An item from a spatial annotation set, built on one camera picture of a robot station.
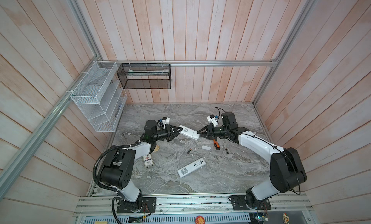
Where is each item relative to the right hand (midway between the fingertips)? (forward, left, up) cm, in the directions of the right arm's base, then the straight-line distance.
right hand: (198, 133), depth 82 cm
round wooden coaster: (-2, +26, -16) cm, 31 cm away
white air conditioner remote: (+1, +5, 0) cm, 5 cm away
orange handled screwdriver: (+1, -13, -15) cm, 20 cm away
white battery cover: (0, -7, -18) cm, 19 cm away
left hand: (0, +9, +1) cm, 9 cm away
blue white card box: (-11, +30, -15) cm, 36 cm away
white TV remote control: (-15, +4, -15) cm, 22 cm away
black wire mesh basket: (+44, +38, +9) cm, 59 cm away
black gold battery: (-3, -20, -17) cm, 27 cm away
